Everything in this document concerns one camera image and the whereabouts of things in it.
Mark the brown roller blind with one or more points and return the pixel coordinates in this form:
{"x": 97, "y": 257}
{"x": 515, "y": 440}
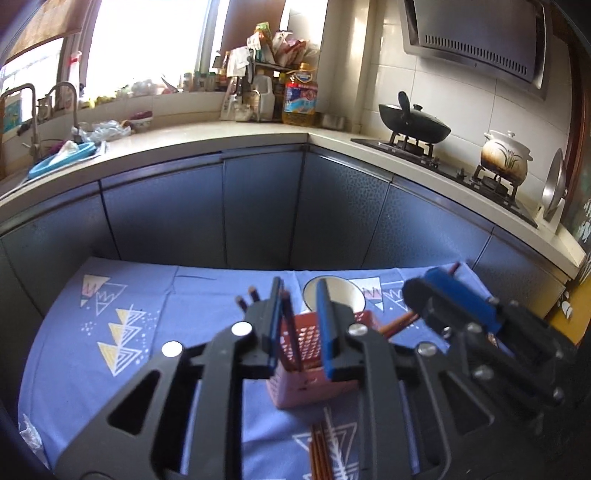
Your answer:
{"x": 41, "y": 27}

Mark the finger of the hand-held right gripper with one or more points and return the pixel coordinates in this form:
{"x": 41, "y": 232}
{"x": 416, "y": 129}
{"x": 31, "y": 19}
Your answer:
{"x": 461, "y": 295}
{"x": 429, "y": 309}

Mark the angular steel faucet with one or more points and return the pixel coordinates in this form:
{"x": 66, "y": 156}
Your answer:
{"x": 32, "y": 115}

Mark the steel wok lid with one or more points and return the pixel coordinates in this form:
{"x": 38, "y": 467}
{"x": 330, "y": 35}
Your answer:
{"x": 554, "y": 184}

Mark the small patterned bowl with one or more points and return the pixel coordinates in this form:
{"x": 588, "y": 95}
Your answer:
{"x": 138, "y": 122}

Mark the curved steel faucet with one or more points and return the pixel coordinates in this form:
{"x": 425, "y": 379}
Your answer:
{"x": 74, "y": 106}

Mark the yellow cooking oil bottle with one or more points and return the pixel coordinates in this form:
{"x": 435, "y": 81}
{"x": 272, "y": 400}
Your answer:
{"x": 300, "y": 99}

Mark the white crumpled plastic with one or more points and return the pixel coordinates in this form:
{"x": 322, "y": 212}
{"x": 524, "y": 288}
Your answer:
{"x": 31, "y": 431}

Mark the blue printed tablecloth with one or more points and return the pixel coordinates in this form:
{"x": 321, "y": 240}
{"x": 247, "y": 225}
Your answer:
{"x": 207, "y": 300}

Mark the pink plastic utensil holder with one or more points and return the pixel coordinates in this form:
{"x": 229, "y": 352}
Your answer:
{"x": 304, "y": 392}

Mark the beige kitchen countertop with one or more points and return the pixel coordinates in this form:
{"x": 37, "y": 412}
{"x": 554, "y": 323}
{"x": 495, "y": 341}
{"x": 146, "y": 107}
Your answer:
{"x": 207, "y": 134}

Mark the white plastic jug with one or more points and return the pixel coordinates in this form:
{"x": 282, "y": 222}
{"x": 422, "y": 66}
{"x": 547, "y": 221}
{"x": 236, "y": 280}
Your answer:
{"x": 263, "y": 99}

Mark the bundle of wooden chopsticks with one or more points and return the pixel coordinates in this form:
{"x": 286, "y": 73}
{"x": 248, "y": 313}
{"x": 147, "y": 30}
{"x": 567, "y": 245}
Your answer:
{"x": 318, "y": 457}

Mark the blue plastic tray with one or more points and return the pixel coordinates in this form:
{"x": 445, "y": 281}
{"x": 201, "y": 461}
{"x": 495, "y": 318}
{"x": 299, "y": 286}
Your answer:
{"x": 51, "y": 164}

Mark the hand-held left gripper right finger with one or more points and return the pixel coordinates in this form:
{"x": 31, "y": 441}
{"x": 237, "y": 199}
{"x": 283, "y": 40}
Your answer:
{"x": 327, "y": 327}

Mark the black frying pan with lid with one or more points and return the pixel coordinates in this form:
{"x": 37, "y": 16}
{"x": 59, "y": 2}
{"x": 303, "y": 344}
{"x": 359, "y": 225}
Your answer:
{"x": 415, "y": 127}

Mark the white ceramic bowl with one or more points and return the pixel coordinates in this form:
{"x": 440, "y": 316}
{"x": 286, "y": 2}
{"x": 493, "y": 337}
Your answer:
{"x": 353, "y": 295}

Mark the beige ceramic pot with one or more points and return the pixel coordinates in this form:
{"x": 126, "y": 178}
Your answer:
{"x": 505, "y": 157}

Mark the steel range hood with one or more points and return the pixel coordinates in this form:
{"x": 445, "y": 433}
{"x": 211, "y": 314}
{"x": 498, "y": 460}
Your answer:
{"x": 475, "y": 41}

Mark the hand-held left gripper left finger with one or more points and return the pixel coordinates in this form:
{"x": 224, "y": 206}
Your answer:
{"x": 276, "y": 318}

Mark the black gas stove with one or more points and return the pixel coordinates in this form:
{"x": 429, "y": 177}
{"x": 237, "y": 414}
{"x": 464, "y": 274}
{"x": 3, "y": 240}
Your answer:
{"x": 443, "y": 164}

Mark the grey kitchen cabinets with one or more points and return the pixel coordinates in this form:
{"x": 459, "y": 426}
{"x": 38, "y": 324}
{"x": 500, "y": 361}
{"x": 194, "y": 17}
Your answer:
{"x": 258, "y": 207}

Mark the small steel container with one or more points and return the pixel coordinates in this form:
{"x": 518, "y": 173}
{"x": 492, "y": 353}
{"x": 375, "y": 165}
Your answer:
{"x": 333, "y": 121}

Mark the rack with food packets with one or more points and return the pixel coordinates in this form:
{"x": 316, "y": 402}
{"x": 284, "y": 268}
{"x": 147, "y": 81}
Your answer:
{"x": 277, "y": 46}

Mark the clear plastic bag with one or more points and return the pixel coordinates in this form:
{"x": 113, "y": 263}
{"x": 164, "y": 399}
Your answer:
{"x": 108, "y": 130}

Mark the brown wooden chopstick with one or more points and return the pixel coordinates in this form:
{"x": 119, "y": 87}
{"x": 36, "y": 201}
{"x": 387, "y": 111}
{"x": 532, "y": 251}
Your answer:
{"x": 397, "y": 321}
{"x": 291, "y": 332}
{"x": 404, "y": 327}

